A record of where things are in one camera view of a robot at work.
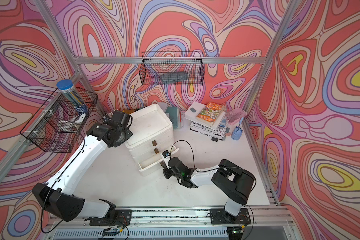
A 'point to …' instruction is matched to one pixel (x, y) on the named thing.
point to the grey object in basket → (167, 77)
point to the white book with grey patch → (195, 109)
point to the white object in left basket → (72, 125)
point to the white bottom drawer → (155, 164)
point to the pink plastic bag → (235, 114)
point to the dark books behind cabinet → (174, 116)
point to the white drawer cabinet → (152, 141)
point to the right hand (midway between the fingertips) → (164, 168)
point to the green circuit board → (110, 232)
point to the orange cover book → (210, 113)
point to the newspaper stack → (219, 133)
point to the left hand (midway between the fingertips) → (129, 135)
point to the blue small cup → (237, 132)
